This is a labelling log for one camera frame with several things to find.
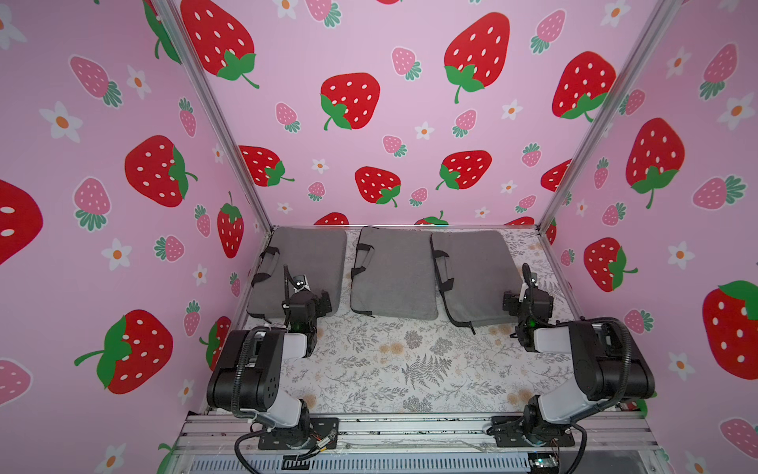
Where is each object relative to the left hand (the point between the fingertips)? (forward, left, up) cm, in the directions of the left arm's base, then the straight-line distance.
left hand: (310, 293), depth 95 cm
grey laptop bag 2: (+11, -56, -3) cm, 58 cm away
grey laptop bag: (+9, -27, -1) cm, 29 cm away
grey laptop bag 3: (+20, +2, -3) cm, 21 cm away
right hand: (+1, -70, +1) cm, 70 cm away
